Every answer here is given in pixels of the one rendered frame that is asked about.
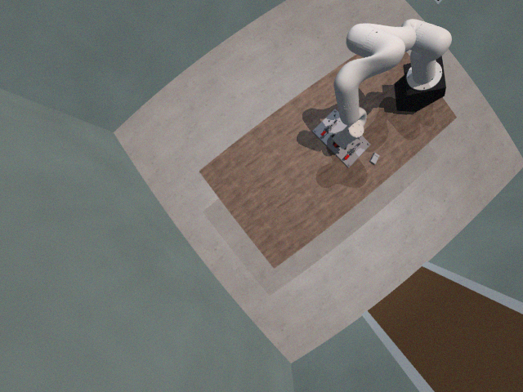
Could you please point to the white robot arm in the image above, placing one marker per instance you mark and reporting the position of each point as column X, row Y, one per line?
column 383, row 51

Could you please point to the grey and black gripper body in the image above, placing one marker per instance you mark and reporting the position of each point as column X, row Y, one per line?
column 335, row 138

